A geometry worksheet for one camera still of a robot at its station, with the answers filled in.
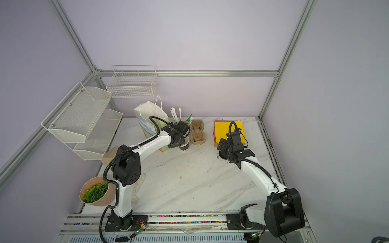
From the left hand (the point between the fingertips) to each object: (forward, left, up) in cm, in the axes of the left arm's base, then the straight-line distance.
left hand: (177, 142), depth 94 cm
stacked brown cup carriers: (+11, -13, -5) cm, 18 cm away
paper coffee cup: (-3, -5, -1) cm, 6 cm away
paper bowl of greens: (-31, +36, +2) cm, 48 cm away
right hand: (-5, -29, +6) cm, 30 cm away
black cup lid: (-3, -31, -9) cm, 32 cm away
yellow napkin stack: (+18, -31, -7) cm, 36 cm away
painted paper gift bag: (+18, +21, +11) cm, 30 cm away
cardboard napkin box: (+4, -26, -8) cm, 27 cm away
